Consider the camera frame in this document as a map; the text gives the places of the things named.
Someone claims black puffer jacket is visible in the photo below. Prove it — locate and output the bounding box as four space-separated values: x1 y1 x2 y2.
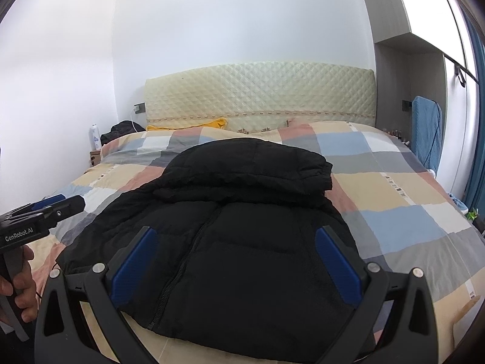
58 138 355 363

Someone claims person's left hand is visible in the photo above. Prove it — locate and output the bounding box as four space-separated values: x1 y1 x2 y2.
1 246 38 323

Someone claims white spray bottle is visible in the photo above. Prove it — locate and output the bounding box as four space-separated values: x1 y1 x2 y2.
90 124 102 150

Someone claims black bag on nightstand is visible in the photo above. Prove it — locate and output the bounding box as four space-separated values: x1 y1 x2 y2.
100 120 146 146

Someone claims plaid patchwork bed quilt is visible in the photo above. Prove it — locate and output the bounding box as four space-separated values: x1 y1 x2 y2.
31 122 484 360

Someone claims green plant by window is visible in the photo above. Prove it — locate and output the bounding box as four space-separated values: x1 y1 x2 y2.
465 208 479 222

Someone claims blue cloth pile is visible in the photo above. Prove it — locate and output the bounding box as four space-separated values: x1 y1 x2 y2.
448 193 469 214

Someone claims blue curtain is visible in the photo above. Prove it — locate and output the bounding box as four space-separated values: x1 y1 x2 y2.
459 6 485 213

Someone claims yellow cloth on bed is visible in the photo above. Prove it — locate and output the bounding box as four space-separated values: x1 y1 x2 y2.
146 117 228 131

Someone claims cream quilted headboard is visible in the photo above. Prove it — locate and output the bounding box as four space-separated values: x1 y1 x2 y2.
144 62 376 132

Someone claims grey wardrobe cabinet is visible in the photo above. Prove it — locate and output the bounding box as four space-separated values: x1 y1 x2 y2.
365 0 447 140

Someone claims black curtain rod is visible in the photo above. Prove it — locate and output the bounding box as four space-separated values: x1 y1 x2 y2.
443 0 479 86

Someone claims wall power socket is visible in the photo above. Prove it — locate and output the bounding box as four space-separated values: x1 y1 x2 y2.
134 103 146 114

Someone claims right wall socket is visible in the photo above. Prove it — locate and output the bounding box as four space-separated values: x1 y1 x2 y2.
401 100 412 113

